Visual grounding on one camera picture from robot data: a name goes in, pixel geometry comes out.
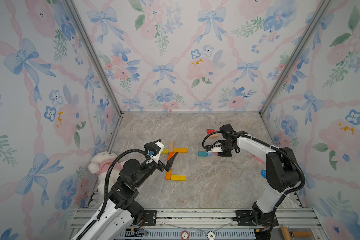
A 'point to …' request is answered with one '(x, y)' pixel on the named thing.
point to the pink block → (216, 153)
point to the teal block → (202, 154)
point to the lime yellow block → (165, 151)
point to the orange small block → (168, 174)
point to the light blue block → (210, 154)
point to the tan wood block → (214, 135)
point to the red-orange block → (170, 154)
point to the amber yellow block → (180, 150)
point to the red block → (209, 131)
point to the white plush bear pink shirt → (100, 163)
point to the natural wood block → (171, 146)
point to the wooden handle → (286, 235)
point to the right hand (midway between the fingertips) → (221, 148)
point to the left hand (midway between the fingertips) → (167, 145)
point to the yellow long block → (178, 177)
